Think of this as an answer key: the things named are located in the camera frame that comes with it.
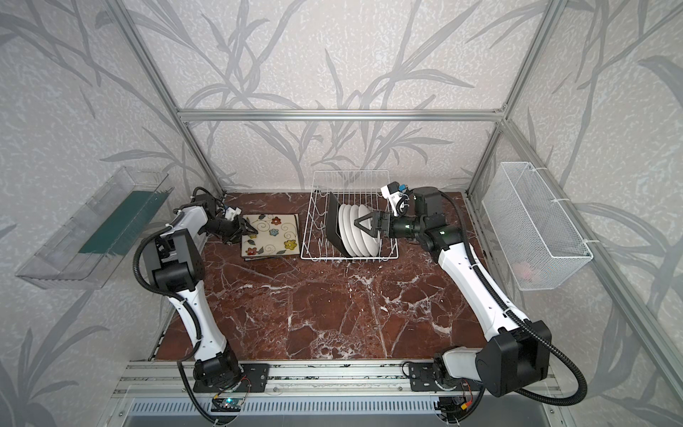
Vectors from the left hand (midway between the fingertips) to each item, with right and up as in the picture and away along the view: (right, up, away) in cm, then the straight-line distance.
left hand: (256, 222), depth 99 cm
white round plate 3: (+38, -3, -11) cm, 39 cm away
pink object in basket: (+84, -12, -26) cm, 89 cm away
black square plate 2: (+30, 0, -12) cm, 32 cm away
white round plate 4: (+43, -7, -7) cm, 44 cm away
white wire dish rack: (+36, +16, +25) cm, 47 cm away
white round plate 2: (+35, +4, -7) cm, 36 cm away
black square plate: (+7, -13, -1) cm, 15 cm away
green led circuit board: (+2, -49, -27) cm, 56 cm away
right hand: (+41, +2, -26) cm, 48 cm away
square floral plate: (+4, -11, -3) cm, 12 cm away
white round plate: (+34, -4, -12) cm, 36 cm away
